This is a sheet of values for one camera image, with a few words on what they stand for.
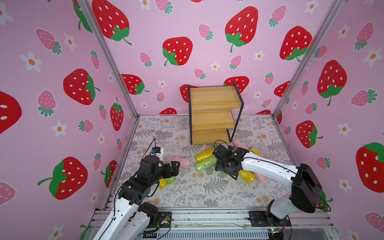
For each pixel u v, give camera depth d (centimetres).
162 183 83
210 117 88
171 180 84
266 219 66
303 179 45
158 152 65
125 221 46
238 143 101
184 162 88
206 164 90
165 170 65
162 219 72
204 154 93
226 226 73
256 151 96
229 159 59
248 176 84
